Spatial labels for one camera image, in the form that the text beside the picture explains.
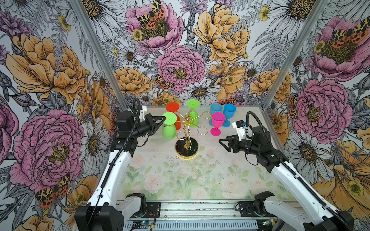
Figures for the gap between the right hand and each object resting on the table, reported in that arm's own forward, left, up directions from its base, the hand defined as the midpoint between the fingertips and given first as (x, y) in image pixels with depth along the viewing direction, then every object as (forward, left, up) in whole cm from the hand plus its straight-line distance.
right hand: (223, 144), depth 74 cm
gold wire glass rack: (+9, +19, -18) cm, 28 cm away
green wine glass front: (+9, +28, +2) cm, 30 cm away
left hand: (+7, +28, +10) cm, 31 cm away
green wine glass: (+19, +14, -2) cm, 24 cm away
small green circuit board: (-30, +42, -22) cm, 56 cm away
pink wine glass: (+22, -1, -7) cm, 23 cm away
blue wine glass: (+31, -11, -7) cm, 33 cm away
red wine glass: (+19, +26, +9) cm, 33 cm away
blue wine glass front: (+36, -2, -9) cm, 37 cm away
